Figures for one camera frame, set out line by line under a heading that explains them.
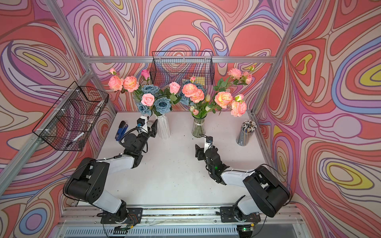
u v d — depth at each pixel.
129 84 0.66
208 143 0.75
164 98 0.74
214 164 0.67
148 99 0.63
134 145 0.67
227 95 0.61
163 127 0.93
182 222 0.73
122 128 1.08
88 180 0.45
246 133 0.90
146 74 0.77
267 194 0.43
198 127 1.01
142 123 0.69
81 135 0.75
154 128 0.77
